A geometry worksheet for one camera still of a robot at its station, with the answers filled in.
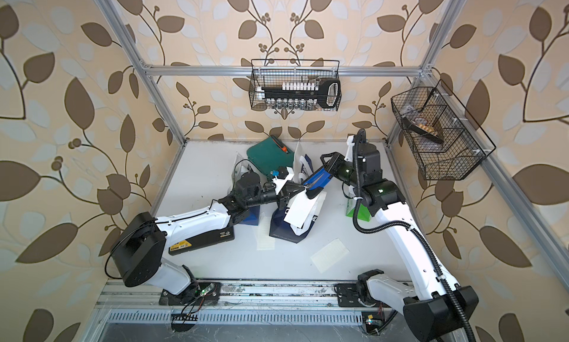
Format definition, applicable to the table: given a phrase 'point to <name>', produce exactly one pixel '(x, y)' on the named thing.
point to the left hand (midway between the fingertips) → (299, 183)
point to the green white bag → (363, 212)
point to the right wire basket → (446, 139)
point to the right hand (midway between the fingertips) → (323, 158)
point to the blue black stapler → (315, 185)
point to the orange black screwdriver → (281, 145)
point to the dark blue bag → (282, 229)
